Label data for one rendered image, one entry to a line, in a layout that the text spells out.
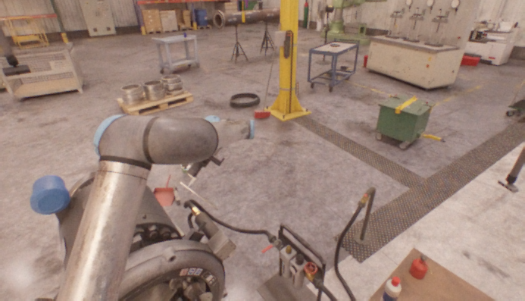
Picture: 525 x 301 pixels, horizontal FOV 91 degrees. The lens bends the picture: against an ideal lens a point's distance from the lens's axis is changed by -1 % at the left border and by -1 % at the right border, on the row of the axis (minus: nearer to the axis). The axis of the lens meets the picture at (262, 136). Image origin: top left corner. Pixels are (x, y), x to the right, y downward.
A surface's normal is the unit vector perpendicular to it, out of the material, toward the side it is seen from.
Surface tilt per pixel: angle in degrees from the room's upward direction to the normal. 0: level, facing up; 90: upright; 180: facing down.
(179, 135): 54
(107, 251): 59
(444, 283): 0
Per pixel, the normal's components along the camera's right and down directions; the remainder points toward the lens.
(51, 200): 0.62, 0.37
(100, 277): 0.63, -0.18
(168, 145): 0.31, 0.15
